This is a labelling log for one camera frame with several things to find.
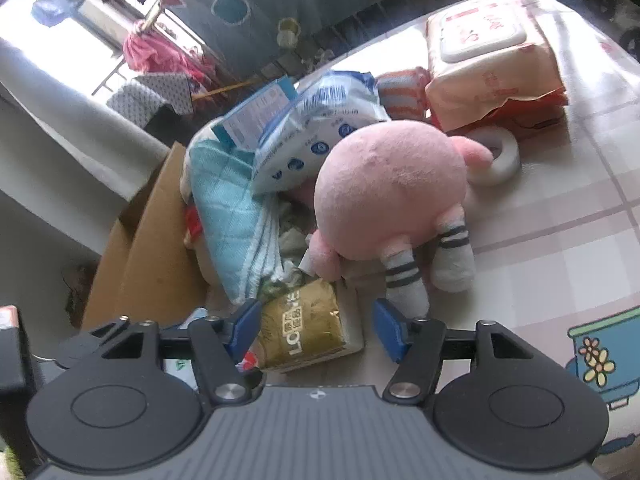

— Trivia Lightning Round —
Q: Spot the teal checked cloth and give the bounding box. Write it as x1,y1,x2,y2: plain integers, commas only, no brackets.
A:
188,139,284,304

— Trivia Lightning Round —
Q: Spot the green white scrunched cloth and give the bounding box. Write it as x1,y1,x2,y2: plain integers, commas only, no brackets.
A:
258,197,314,302

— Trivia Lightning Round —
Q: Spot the pink pig plush toy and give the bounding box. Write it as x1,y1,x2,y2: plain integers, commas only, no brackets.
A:
308,120,494,318

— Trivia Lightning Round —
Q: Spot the gold foil packet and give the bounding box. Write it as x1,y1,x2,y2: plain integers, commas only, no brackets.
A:
250,280,364,373

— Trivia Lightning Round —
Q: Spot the brown cardboard box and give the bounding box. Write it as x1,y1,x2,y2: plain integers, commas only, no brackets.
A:
81,143,208,330

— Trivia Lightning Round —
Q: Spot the cream plush doll red shirt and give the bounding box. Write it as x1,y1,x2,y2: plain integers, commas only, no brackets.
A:
179,120,224,296

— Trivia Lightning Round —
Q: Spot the white tape roll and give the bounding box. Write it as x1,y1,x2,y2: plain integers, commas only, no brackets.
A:
466,126,521,188

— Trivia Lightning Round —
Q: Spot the blue white carton box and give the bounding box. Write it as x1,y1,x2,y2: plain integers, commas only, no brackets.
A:
212,76,297,152

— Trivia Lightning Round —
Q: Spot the left grey curtain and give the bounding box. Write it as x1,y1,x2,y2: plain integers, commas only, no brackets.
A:
1,42,168,254

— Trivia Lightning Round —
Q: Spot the orange striped small pack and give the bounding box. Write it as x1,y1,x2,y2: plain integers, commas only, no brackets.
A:
376,67,430,122

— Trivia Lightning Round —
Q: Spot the blue white tissue pack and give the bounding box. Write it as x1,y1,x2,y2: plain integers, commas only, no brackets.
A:
250,70,390,195

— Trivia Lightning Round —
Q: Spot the polka dot hanging cloth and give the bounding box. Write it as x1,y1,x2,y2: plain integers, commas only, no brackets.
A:
106,73,193,128

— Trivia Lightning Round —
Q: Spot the pink wet wipes pack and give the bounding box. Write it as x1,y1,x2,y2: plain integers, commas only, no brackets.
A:
425,0,568,132

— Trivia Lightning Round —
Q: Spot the pink hanging garment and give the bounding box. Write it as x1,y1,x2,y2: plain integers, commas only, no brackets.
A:
122,23,215,87

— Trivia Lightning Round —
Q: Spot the blue dotted hanging blanket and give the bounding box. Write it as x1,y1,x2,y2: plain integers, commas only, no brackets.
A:
164,0,426,79

